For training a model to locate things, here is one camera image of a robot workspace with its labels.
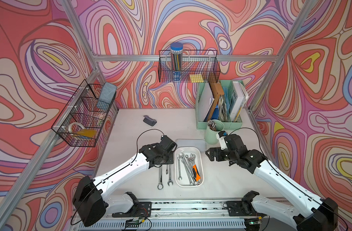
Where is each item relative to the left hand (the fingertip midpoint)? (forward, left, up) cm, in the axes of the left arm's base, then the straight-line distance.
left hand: (172, 158), depth 79 cm
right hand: (+1, -23, +2) cm, 23 cm away
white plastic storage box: (+6, -16, -6) cm, 18 cm away
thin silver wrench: (-6, -4, -12) cm, 14 cm away
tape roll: (+5, +48, +21) cm, 53 cm away
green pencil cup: (+19, -25, +4) cm, 32 cm away
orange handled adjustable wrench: (-7, -14, -10) cm, 19 cm away
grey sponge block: (+28, +37, +22) cm, 51 cm away
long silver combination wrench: (-11, +7, -13) cm, 18 cm away
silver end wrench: (-8, +1, -14) cm, 16 cm away
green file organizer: (+35, -34, +12) cm, 50 cm away
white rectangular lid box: (+15, -19, -9) cm, 26 cm away
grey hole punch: (+36, +19, -9) cm, 41 cm away
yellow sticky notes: (+45, -15, +22) cm, 52 cm away
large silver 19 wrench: (+6, -6, -10) cm, 13 cm away
